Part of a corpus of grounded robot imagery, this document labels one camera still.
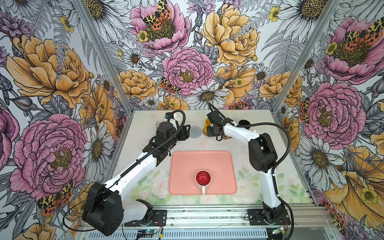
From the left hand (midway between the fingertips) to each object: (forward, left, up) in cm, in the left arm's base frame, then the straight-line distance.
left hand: (185, 130), depth 82 cm
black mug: (+17, -39, -13) cm, 44 cm away
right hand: (+9, -17, -17) cm, 25 cm away
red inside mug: (-18, -10, -20) cm, 29 cm away
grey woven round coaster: (+15, -6, -22) cm, 27 cm away
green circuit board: (-43, +18, -23) cm, 52 cm away
